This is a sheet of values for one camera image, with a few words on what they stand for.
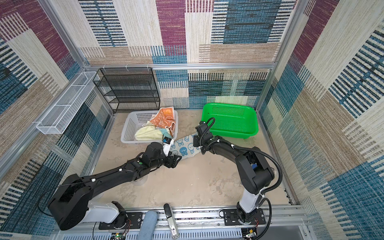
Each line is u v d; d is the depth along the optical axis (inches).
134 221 28.9
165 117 41.6
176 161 30.4
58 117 28.1
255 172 18.5
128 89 42.7
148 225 27.4
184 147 38.1
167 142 29.3
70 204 16.3
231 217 28.7
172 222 27.4
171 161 29.3
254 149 19.8
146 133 39.0
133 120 42.4
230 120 44.0
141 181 33.0
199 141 28.1
